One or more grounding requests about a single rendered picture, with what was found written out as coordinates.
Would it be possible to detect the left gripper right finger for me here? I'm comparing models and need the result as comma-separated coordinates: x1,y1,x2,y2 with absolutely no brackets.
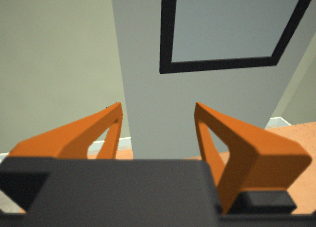
194,102,313,215

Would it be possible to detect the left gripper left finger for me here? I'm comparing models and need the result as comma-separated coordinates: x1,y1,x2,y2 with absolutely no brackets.
6,102,123,159

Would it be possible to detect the black mirror frame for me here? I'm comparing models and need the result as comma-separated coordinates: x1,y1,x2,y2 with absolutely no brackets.
159,0,311,74

